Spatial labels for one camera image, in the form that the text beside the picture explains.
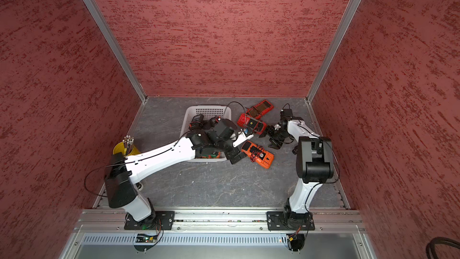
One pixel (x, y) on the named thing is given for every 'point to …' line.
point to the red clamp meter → (259, 126)
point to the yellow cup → (120, 148)
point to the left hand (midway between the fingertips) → (238, 147)
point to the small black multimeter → (196, 123)
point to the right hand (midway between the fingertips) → (263, 141)
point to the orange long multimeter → (257, 154)
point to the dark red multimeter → (259, 110)
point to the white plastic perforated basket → (187, 113)
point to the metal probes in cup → (128, 141)
